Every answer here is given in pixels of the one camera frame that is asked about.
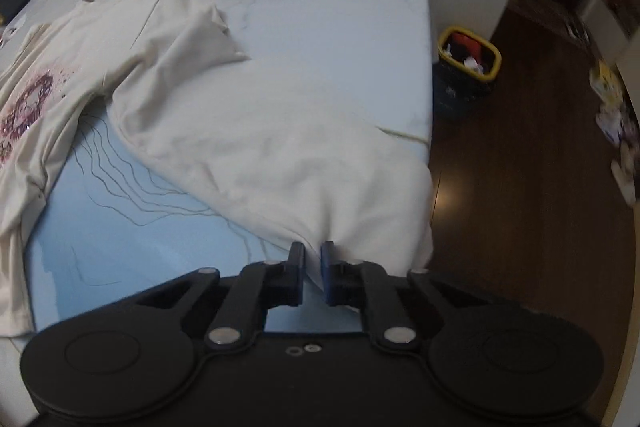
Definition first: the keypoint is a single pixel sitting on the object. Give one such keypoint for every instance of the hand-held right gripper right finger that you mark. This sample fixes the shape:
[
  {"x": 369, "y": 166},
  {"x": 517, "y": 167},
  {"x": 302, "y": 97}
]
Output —
[{"x": 327, "y": 274}]

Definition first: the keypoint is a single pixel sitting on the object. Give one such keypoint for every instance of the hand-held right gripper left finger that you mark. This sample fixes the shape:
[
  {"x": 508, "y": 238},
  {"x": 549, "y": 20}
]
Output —
[{"x": 298, "y": 274}]

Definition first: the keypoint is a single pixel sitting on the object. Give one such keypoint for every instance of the cream t-shirt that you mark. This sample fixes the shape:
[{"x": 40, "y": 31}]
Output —
[{"x": 250, "y": 132}]

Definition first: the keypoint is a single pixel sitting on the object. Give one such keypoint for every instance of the pale blue table mat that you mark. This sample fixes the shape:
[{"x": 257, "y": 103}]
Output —
[{"x": 125, "y": 232}]

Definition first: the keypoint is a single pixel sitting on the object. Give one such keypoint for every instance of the dark bin with yellow rim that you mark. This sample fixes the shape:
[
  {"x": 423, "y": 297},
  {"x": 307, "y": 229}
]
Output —
[{"x": 452, "y": 94}]

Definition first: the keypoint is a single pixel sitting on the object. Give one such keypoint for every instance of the yellow and white box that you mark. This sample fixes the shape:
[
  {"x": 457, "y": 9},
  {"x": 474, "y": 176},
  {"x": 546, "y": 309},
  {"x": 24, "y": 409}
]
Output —
[{"x": 607, "y": 82}]

